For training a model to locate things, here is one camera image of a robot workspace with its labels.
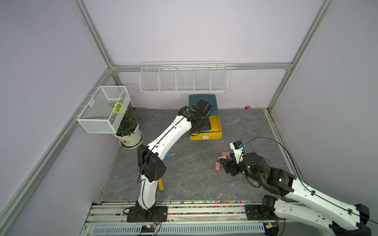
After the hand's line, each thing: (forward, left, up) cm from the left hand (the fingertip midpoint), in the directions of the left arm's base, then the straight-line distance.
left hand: (205, 128), depth 81 cm
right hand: (-18, -7, -1) cm, 19 cm away
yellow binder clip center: (-9, -12, -19) cm, 24 cm away
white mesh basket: (+14, +57, +4) cm, 58 cm away
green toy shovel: (-24, +26, -20) cm, 40 cm away
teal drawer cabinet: (+24, -7, +1) cm, 25 cm away
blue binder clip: (-4, +23, -21) cm, 31 cm away
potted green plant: (+5, +45, -7) cm, 46 cm away
